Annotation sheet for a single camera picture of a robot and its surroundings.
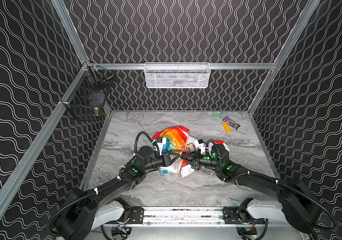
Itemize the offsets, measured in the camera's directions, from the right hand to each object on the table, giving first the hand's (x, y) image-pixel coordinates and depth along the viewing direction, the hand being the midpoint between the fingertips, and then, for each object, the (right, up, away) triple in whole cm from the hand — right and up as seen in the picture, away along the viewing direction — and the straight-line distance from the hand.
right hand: (180, 158), depth 74 cm
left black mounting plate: (-21, -28, 0) cm, 35 cm away
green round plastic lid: (+32, +25, +44) cm, 60 cm away
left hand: (+1, +1, -2) cm, 2 cm away
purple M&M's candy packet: (+40, +19, +39) cm, 59 cm away
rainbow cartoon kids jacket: (0, +6, +24) cm, 25 cm away
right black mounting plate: (+26, -24, -7) cm, 36 cm away
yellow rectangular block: (+36, +15, +36) cm, 53 cm away
